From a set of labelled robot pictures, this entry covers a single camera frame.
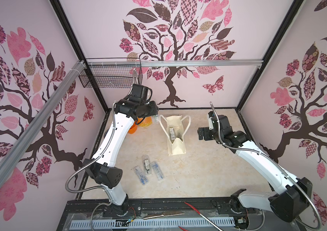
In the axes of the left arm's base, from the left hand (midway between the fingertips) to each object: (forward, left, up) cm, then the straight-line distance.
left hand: (154, 112), depth 75 cm
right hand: (-4, -29, -9) cm, 31 cm away
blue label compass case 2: (-20, -1, -30) cm, 37 cm away
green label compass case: (-3, -1, -1) cm, 4 cm away
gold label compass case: (-16, +6, -30) cm, 34 cm away
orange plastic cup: (+9, +17, -26) cm, 32 cm away
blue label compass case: (-24, +8, -31) cm, 40 cm away
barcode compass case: (+2, -11, -24) cm, 26 cm away
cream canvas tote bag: (+4, -13, -29) cm, 32 cm away
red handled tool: (-42, -23, -31) cm, 57 cm away
